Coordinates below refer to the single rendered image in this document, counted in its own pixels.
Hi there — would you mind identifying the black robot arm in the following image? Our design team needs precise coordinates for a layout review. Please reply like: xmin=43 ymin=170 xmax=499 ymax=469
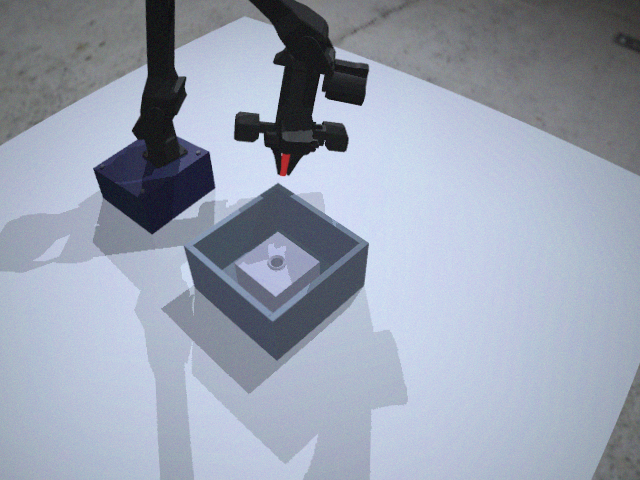
xmin=132 ymin=0 xmax=369 ymax=168

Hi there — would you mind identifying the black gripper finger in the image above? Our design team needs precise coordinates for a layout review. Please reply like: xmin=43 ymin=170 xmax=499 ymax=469
xmin=287 ymin=148 xmax=316 ymax=176
xmin=264 ymin=137 xmax=281 ymax=175

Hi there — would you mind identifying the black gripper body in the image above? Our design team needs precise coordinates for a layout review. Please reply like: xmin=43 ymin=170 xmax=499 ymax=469
xmin=234 ymin=91 xmax=349 ymax=152

